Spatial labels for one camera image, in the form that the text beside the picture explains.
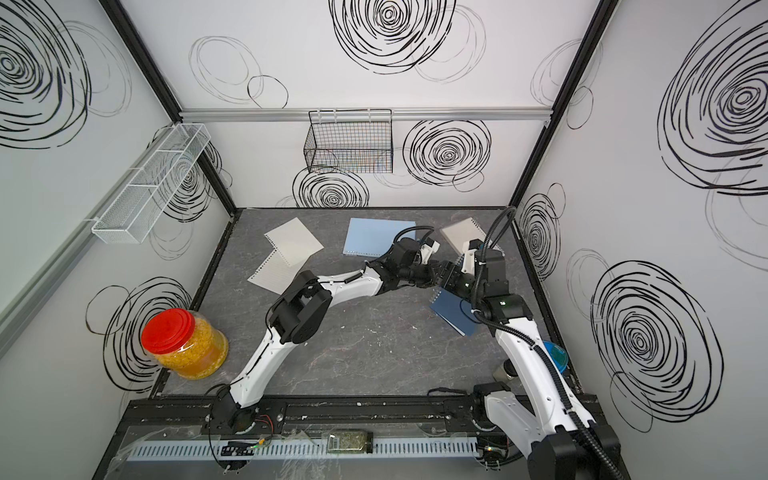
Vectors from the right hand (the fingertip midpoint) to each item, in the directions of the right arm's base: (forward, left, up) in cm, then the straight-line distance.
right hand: (439, 273), depth 78 cm
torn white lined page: (+26, +51, -20) cm, 60 cm away
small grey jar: (-21, -16, -12) cm, 29 cm away
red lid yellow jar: (-19, +60, -3) cm, 63 cm away
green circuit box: (-36, +21, -15) cm, 44 cm away
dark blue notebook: (-11, -3, +1) cm, 12 cm away
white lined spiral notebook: (+33, -14, -21) cm, 42 cm away
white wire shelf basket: (+5, +76, +15) cm, 78 cm away
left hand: (+3, -6, -10) cm, 12 cm away
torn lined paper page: (+10, +53, -18) cm, 57 cm away
